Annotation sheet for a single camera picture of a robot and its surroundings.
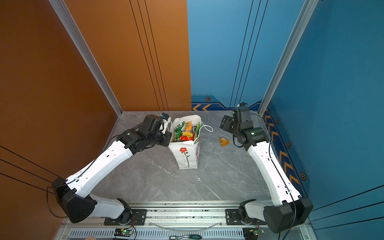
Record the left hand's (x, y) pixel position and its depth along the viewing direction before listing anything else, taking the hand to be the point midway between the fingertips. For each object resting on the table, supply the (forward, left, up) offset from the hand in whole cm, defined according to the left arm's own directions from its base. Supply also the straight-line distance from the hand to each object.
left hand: (171, 134), depth 76 cm
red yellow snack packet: (0, -8, -1) cm, 9 cm away
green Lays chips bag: (+5, -14, -3) cm, 15 cm away
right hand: (+5, -28, +5) cm, 29 cm away
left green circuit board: (-40, +21, -26) cm, 52 cm away
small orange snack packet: (+7, -9, -2) cm, 11 cm away
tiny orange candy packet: (+10, -32, -22) cm, 40 cm away
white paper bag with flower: (-7, -8, -8) cm, 13 cm away
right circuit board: (-39, -40, -25) cm, 61 cm away
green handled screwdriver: (-41, -12, -23) cm, 48 cm away
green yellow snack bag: (+6, -3, -4) cm, 8 cm away
